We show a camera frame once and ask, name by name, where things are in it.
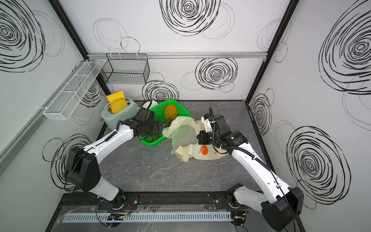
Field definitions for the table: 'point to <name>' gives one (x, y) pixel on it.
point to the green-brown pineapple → (153, 136)
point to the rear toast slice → (117, 98)
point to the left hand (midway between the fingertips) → (156, 128)
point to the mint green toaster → (122, 110)
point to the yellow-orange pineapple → (171, 112)
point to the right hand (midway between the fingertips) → (197, 137)
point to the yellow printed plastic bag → (183, 131)
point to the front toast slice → (117, 106)
